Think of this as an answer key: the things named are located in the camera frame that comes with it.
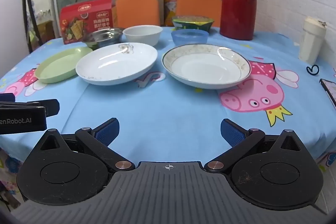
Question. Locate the blue printed tablecloth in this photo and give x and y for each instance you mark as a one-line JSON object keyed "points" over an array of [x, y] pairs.
{"points": [[162, 103]]}

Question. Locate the orange chair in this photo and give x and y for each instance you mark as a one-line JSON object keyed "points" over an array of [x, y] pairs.
{"points": [[199, 7], [136, 11]]}

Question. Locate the white plastic device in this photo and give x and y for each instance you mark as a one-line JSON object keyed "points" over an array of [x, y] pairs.
{"points": [[311, 43]]}

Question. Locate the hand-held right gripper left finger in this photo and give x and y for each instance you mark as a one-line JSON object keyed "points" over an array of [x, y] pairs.
{"points": [[107, 131]]}

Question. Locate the red cracker box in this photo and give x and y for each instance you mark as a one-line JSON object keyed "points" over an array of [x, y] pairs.
{"points": [[78, 22]]}

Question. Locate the white plate with floral print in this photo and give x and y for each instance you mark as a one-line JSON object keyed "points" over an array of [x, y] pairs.
{"points": [[115, 64]]}

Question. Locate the clear blue plastic bowl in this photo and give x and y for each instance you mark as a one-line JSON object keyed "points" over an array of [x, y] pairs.
{"points": [[189, 39]]}

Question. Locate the green instant noodle bowl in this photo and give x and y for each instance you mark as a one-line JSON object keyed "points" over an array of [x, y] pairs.
{"points": [[193, 22]]}

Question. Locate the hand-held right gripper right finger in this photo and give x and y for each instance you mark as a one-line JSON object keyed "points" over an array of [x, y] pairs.
{"points": [[232, 132]]}

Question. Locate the stainless steel bowl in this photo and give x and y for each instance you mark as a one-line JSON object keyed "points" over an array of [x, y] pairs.
{"points": [[102, 39]]}

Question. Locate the gold-rimmed white plate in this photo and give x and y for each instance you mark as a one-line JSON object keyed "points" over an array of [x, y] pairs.
{"points": [[207, 69]]}

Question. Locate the red thermos jug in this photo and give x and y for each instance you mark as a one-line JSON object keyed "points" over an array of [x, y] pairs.
{"points": [[236, 3]]}

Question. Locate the green plastic plate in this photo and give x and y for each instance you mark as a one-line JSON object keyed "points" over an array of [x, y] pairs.
{"points": [[57, 64]]}

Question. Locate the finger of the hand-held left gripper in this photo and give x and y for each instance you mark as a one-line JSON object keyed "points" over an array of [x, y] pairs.
{"points": [[39, 107], [6, 97]]}

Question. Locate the white ceramic bowl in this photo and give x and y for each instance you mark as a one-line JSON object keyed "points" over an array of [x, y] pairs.
{"points": [[143, 35]]}

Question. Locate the black smartphone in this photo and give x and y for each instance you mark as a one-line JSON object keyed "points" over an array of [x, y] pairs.
{"points": [[330, 90]]}

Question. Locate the yellow packet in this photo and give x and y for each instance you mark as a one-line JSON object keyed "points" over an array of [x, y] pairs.
{"points": [[170, 1]]}

